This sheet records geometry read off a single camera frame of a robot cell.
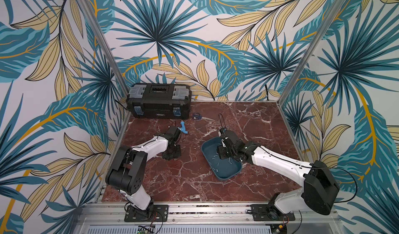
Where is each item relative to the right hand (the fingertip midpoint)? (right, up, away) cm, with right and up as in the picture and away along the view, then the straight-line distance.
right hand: (220, 148), depth 85 cm
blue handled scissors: (-13, +18, +25) cm, 34 cm away
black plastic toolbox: (-37, +27, +12) cm, 47 cm away
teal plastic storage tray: (+2, -11, +1) cm, 11 cm away
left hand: (-25, -6, +6) cm, 27 cm away
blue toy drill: (-23, +9, +16) cm, 29 cm away
